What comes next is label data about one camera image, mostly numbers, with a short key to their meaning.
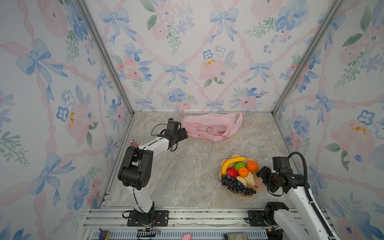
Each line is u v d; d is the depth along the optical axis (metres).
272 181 0.66
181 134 0.88
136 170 0.49
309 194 0.49
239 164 0.85
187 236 0.68
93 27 0.75
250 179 0.81
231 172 0.82
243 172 0.80
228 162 0.86
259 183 0.78
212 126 1.09
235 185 0.75
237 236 0.66
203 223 0.73
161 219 0.74
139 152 0.51
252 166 0.83
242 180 0.80
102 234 0.65
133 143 0.97
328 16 0.72
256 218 0.72
